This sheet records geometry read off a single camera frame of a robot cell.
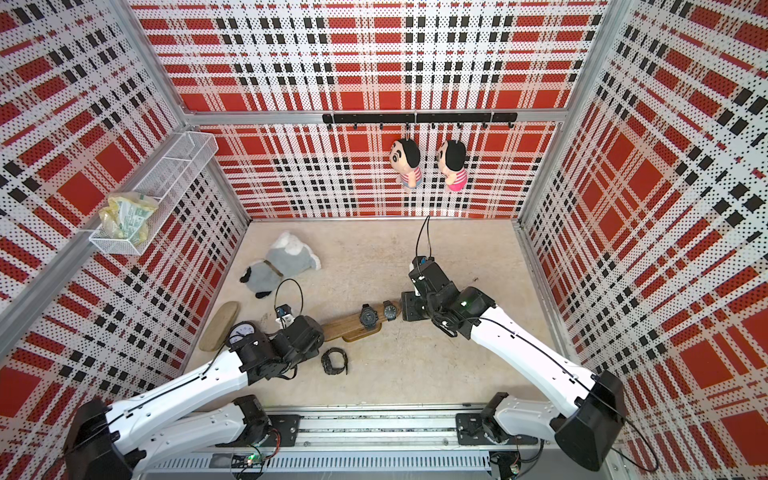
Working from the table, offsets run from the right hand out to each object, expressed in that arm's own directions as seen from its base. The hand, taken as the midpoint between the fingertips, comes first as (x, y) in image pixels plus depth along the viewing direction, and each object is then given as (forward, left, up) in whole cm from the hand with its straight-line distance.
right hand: (413, 303), depth 76 cm
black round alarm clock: (0, +52, -15) cm, 54 cm away
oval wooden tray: (+1, +59, -16) cm, 61 cm away
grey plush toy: (+24, +41, -10) cm, 49 cm away
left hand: (-6, +27, -11) cm, 30 cm away
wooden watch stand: (-1, +18, -12) cm, 21 cm away
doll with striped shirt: (+43, +2, +15) cm, 45 cm away
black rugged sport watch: (+4, +6, -11) cm, 13 cm away
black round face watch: (+1, +13, -10) cm, 16 cm away
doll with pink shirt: (+44, -13, +13) cm, 48 cm away
